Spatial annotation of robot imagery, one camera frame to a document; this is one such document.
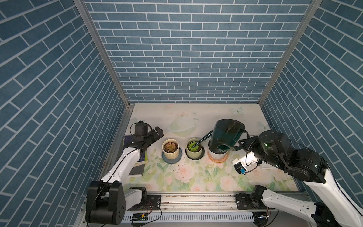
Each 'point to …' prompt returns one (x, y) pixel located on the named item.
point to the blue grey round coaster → (174, 161)
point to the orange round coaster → (217, 161)
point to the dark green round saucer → (197, 158)
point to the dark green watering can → (227, 135)
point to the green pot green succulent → (196, 152)
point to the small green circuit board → (140, 216)
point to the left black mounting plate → (153, 202)
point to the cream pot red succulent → (171, 149)
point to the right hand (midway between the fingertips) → (243, 136)
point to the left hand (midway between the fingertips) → (161, 133)
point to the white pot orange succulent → (215, 153)
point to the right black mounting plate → (244, 202)
